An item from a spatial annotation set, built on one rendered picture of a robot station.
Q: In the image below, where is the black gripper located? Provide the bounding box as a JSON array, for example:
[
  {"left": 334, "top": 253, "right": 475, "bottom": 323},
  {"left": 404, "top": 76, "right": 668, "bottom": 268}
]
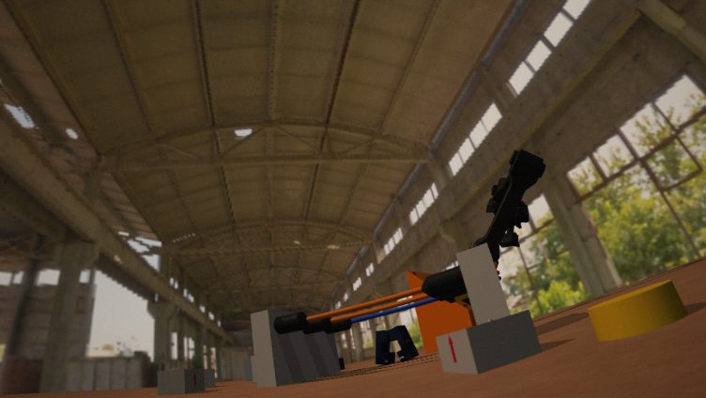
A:
[{"left": 499, "top": 222, "right": 521, "bottom": 248}]

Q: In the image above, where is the yellow short cylinder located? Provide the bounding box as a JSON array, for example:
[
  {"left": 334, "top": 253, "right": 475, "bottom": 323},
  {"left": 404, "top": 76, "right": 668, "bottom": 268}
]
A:
[{"left": 587, "top": 280, "right": 688, "bottom": 342}]

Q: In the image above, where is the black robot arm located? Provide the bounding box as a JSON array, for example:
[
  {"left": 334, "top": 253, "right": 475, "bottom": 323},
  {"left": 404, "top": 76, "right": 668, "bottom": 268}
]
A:
[{"left": 470, "top": 149, "right": 546, "bottom": 265}]

